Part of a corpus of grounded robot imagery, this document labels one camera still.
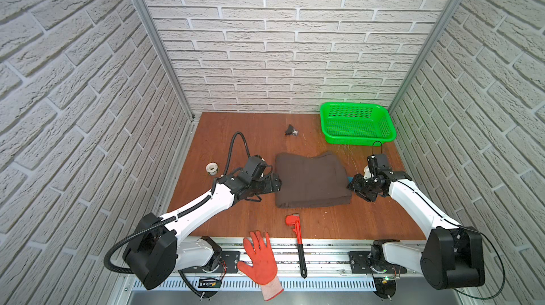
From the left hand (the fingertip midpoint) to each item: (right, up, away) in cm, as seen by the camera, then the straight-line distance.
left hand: (275, 182), depth 82 cm
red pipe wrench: (+7, -15, +1) cm, 17 cm away
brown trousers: (+12, -2, +11) cm, 16 cm away
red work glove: (-4, -29, -11) cm, 31 cm away
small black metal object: (+8, +21, +29) cm, 37 cm away
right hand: (+32, -3, +3) cm, 32 cm away
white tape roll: (-30, +3, +14) cm, 33 cm away
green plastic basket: (+46, +26, +35) cm, 63 cm away
